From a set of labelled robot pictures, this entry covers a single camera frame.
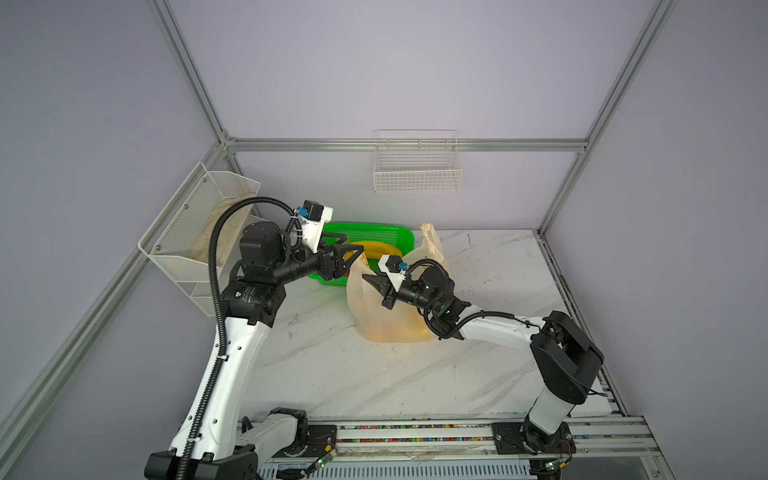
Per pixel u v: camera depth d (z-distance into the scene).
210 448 0.36
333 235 0.66
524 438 0.65
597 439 0.75
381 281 0.71
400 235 1.10
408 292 0.69
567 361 0.46
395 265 0.63
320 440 0.73
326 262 0.54
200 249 0.75
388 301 0.68
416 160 0.95
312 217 0.52
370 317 0.82
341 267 0.57
